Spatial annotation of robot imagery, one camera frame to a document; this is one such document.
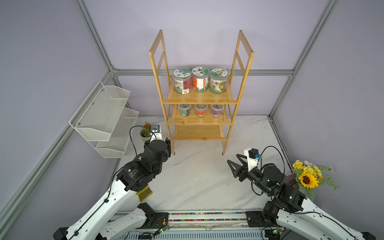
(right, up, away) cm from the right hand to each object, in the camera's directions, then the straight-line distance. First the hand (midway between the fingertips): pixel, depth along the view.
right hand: (232, 160), depth 70 cm
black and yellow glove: (-46, -21, +11) cm, 52 cm away
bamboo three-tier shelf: (-19, +16, +21) cm, 33 cm away
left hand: (-34, +9, -2) cm, 35 cm away
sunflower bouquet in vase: (+31, -6, -6) cm, 32 cm away
